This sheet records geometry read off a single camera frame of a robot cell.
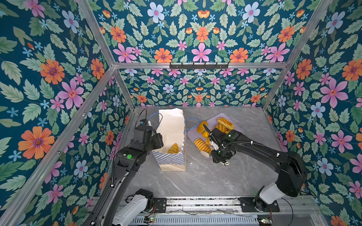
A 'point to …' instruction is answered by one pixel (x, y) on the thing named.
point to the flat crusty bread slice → (226, 123)
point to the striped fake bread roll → (222, 128)
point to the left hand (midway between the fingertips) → (159, 134)
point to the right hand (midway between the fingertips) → (215, 159)
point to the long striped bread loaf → (202, 145)
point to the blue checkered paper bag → (172, 156)
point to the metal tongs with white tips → (224, 163)
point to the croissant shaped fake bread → (173, 149)
